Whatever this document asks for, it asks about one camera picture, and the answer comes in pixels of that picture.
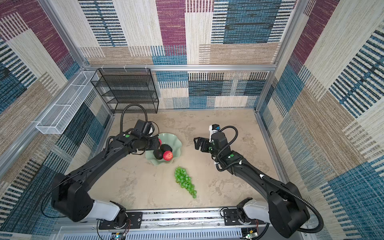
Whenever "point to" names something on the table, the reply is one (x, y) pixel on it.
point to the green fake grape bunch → (185, 180)
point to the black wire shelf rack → (122, 87)
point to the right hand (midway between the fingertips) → (201, 142)
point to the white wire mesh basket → (56, 119)
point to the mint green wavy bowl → (170, 140)
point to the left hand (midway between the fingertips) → (157, 141)
